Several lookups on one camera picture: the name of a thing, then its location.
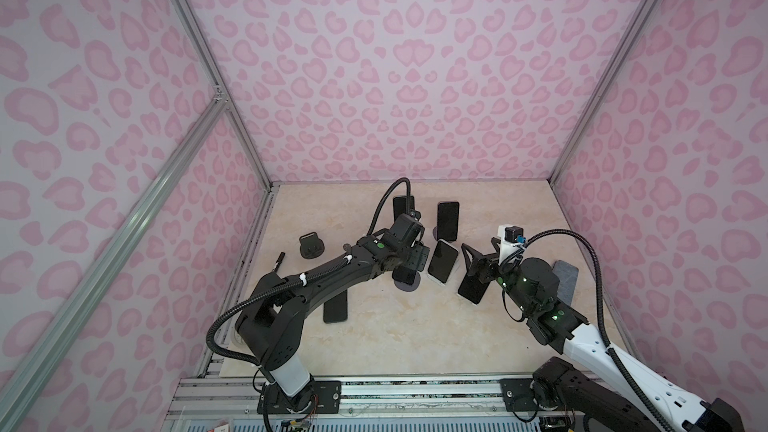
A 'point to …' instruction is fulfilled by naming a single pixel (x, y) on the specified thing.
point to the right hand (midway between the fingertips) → (477, 241)
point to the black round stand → (311, 246)
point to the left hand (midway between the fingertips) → (415, 245)
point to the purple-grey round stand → (407, 287)
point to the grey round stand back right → (435, 235)
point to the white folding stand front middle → (435, 279)
